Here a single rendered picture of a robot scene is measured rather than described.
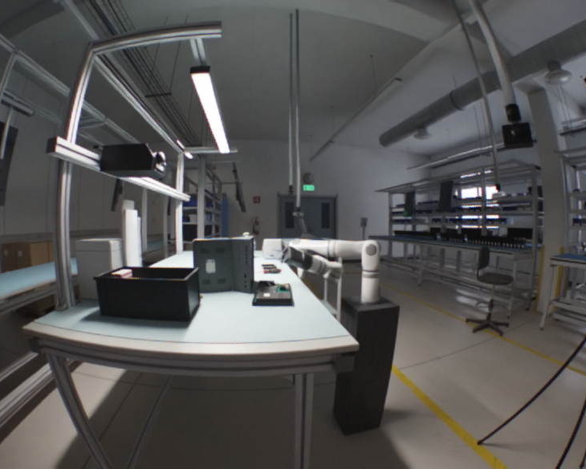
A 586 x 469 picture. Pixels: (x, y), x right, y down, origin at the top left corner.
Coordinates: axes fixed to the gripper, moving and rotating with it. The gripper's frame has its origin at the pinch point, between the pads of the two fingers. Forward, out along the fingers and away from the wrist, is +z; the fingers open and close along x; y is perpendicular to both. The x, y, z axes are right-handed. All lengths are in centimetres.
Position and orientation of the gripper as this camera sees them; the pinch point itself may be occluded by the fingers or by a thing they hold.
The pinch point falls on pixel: (270, 252)
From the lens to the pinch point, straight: 109.1
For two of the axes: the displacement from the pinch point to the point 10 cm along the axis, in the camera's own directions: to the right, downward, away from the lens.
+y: 5.9, -5.7, -5.7
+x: 0.6, 7.4, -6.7
